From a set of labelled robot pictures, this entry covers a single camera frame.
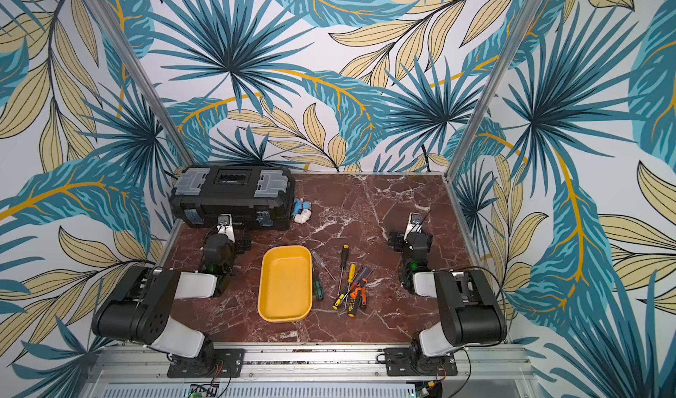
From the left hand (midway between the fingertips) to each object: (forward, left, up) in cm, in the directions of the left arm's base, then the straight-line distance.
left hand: (231, 230), depth 92 cm
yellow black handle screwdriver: (-22, -39, -5) cm, 44 cm away
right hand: (+2, -63, +2) cm, 63 cm away
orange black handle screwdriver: (-21, -43, -3) cm, 48 cm away
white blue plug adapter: (+13, -23, -4) cm, 27 cm away
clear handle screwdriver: (-9, -32, -7) cm, 34 cm away
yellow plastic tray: (-18, -21, -7) cm, 28 cm away
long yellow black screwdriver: (-7, -40, -6) cm, 41 cm away
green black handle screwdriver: (-19, -31, -5) cm, 37 cm away
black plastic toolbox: (+7, -9, +10) cm, 16 cm away
